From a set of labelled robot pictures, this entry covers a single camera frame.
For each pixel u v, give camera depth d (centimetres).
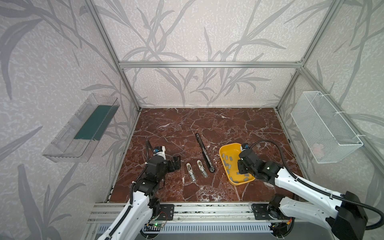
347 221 38
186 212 75
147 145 69
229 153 95
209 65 177
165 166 72
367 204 39
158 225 71
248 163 63
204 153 93
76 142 64
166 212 74
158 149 72
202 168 87
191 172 85
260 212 74
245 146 73
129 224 48
